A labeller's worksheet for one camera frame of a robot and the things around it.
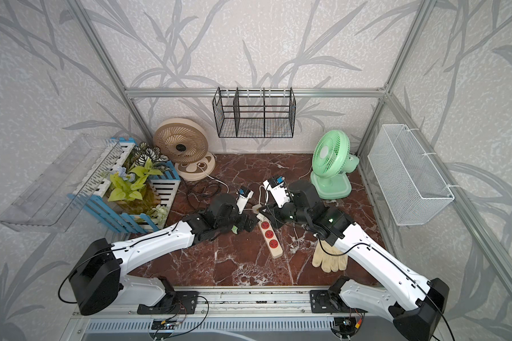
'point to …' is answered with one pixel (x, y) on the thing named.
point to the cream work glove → (330, 258)
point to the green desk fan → (332, 162)
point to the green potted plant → (131, 185)
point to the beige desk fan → (185, 143)
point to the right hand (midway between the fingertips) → (260, 208)
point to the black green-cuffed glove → (234, 229)
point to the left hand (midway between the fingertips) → (253, 211)
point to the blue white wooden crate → (110, 212)
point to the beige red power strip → (272, 239)
